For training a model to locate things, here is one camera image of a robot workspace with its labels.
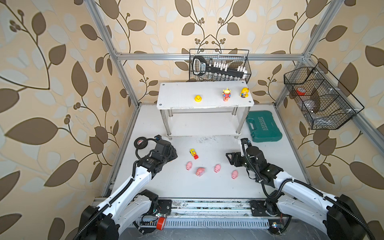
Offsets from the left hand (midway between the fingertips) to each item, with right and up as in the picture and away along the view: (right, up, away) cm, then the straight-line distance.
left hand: (171, 150), depth 83 cm
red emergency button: (-2, -30, -16) cm, 34 cm away
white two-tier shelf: (+23, +23, -9) cm, 34 cm away
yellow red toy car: (+12, -4, +10) cm, 16 cm away
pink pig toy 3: (+36, -14, +2) cm, 39 cm away
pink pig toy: (+10, -10, +4) cm, 15 cm away
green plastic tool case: (+60, +12, +18) cm, 64 cm away
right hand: (+34, -3, +1) cm, 34 cm away
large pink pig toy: (+16, -12, -1) cm, 20 cm away
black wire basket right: (+78, +25, -9) cm, 83 cm away
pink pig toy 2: (+26, -11, +4) cm, 29 cm away
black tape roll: (-21, 0, +11) cm, 24 cm away
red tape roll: (+71, +33, -2) cm, 78 cm away
